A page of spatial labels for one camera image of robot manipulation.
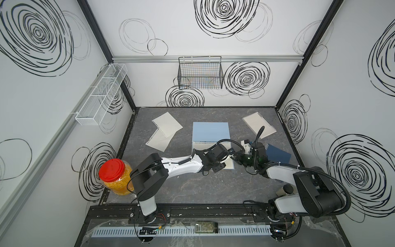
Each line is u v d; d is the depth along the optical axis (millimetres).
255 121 1130
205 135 1049
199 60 915
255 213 737
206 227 672
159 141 998
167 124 1095
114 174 673
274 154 977
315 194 435
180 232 696
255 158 708
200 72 1239
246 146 843
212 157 653
